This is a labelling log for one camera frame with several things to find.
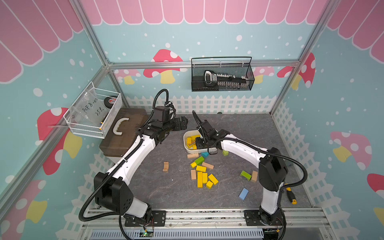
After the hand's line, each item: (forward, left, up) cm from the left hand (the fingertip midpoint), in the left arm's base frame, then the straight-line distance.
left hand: (180, 122), depth 81 cm
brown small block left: (-14, +10, -25) cm, 31 cm away
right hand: (-5, -9, -13) cm, 17 cm away
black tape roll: (+8, +39, +8) cm, 40 cm away
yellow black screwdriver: (-30, -61, -24) cm, 72 cm away
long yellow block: (-22, -11, -24) cm, 35 cm away
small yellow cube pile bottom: (-25, -17, -23) cm, 38 cm away
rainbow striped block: (0, -4, -23) cm, 23 cm away
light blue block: (-30, -35, -25) cm, 52 cm away
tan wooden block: (-19, -7, -24) cm, 32 cm away
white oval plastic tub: (+8, -3, -20) cm, 22 cm away
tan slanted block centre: (-13, -17, -25) cm, 33 cm away
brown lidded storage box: (+2, +36, -7) cm, 37 cm away
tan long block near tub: (-6, -7, -25) cm, 27 cm away
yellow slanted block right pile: (-21, -19, -25) cm, 38 cm away
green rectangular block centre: (-10, -11, -24) cm, 28 cm away
